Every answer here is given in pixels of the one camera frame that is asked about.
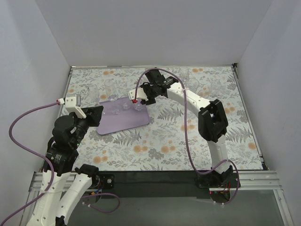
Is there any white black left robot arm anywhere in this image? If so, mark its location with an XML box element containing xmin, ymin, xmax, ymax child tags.
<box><xmin>27</xmin><ymin>106</ymin><xmax>103</xmax><ymax>226</ymax></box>

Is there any small clear shot glass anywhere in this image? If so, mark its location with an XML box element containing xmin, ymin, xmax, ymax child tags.
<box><xmin>122</xmin><ymin>102</ymin><xmax>131</xmax><ymax>111</ymax></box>

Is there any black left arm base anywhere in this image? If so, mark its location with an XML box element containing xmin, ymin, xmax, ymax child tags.
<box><xmin>96</xmin><ymin>174</ymin><xmax>115</xmax><ymax>189</ymax></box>

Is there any purple rectangular tray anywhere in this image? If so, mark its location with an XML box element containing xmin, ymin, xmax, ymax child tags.
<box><xmin>96</xmin><ymin>97</ymin><xmax>150</xmax><ymax>135</ymax></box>

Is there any tall clear drinking glass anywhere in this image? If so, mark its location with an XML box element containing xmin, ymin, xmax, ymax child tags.
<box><xmin>185</xmin><ymin>78</ymin><xmax>199</xmax><ymax>93</ymax></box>

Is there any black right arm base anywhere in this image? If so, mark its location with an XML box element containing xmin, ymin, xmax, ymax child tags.
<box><xmin>194</xmin><ymin>173</ymin><xmax>238</xmax><ymax>190</ymax></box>

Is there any floral patterned table mat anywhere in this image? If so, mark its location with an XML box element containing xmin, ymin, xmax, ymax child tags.
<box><xmin>68</xmin><ymin>66</ymin><xmax>262</xmax><ymax>171</ymax></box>

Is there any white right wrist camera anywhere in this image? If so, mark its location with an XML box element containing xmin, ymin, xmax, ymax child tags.
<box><xmin>127</xmin><ymin>88</ymin><xmax>148</xmax><ymax>104</ymax></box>

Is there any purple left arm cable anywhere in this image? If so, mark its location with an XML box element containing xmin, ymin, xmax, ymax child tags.
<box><xmin>0</xmin><ymin>98</ymin><xmax>121</xmax><ymax>226</ymax></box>

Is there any clear right wine glass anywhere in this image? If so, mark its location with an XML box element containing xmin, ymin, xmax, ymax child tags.
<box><xmin>210</xmin><ymin>81</ymin><xmax>223</xmax><ymax>99</ymax></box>

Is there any aluminium table frame rail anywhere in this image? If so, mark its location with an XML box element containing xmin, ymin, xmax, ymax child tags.
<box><xmin>19</xmin><ymin>66</ymin><xmax>76</xmax><ymax>226</ymax></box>

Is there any clear stemmed goblet glass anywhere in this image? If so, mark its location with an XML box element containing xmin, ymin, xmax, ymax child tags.
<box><xmin>198</xmin><ymin>90</ymin><xmax>210</xmax><ymax>99</ymax></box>

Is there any clear faceted tumbler glass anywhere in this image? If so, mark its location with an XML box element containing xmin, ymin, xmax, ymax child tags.
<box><xmin>133</xmin><ymin>99</ymin><xmax>143</xmax><ymax>111</ymax></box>

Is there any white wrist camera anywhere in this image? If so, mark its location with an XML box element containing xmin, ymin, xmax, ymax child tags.
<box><xmin>127</xmin><ymin>88</ymin><xmax>148</xmax><ymax>104</ymax></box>
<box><xmin>64</xmin><ymin>94</ymin><xmax>86</xmax><ymax>119</ymax></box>

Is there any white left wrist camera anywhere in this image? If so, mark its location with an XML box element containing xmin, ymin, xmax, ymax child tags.
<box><xmin>64</xmin><ymin>94</ymin><xmax>86</xmax><ymax>119</ymax></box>

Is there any clear back tumbler glass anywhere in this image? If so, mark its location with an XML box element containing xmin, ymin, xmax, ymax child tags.
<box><xmin>180</xmin><ymin>68</ymin><xmax>190</xmax><ymax>82</ymax></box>

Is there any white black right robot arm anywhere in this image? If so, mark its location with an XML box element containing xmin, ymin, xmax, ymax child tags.
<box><xmin>132</xmin><ymin>68</ymin><xmax>233</xmax><ymax>185</ymax></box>

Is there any clear stemmed wine glass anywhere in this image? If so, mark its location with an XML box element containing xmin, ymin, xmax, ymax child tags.
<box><xmin>87</xmin><ymin>84</ymin><xmax>101</xmax><ymax>106</ymax></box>

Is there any tall clear flute glass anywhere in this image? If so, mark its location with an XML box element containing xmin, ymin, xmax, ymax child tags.
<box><xmin>104</xmin><ymin>79</ymin><xmax>121</xmax><ymax>115</ymax></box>

